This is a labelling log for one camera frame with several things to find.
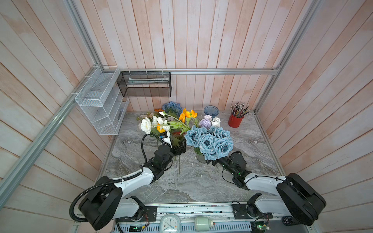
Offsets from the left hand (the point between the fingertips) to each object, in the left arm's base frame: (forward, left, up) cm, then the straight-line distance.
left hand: (180, 142), depth 83 cm
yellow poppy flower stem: (-1, -2, +18) cm, 18 cm away
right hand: (-2, -16, -1) cm, 16 cm away
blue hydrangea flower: (+39, +7, -9) cm, 41 cm away
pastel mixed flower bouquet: (+3, -14, +15) cm, 21 cm away
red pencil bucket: (+24, -39, -9) cm, 47 cm away
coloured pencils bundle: (+26, -39, +1) cm, 47 cm away
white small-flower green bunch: (-2, +2, +12) cm, 13 cm away
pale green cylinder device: (-39, -11, -7) cm, 41 cm away
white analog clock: (-38, +4, -13) cm, 40 cm away
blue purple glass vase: (+24, -21, +3) cm, 32 cm away
